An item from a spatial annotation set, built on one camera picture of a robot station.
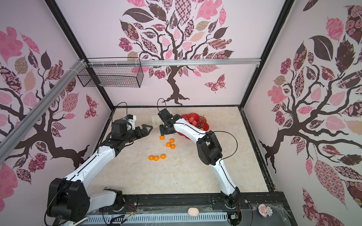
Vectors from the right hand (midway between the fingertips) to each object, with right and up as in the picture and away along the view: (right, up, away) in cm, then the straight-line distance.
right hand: (164, 129), depth 95 cm
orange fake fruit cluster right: (+6, -12, 0) cm, 13 cm away
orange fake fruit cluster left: (+3, -11, 0) cm, 11 cm away
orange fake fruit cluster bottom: (0, -17, -5) cm, 18 cm away
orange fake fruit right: (+5, -8, +3) cm, 10 cm away
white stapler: (-42, -44, -28) cm, 67 cm away
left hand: (-8, 0, -12) cm, 14 cm away
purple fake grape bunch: (+26, +4, +9) cm, 28 cm away
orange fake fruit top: (-3, -6, +5) cm, 9 cm away
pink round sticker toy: (+54, -39, -26) cm, 72 cm away
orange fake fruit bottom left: (-7, -18, -6) cm, 20 cm away
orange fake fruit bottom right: (-4, -18, -6) cm, 20 cm away
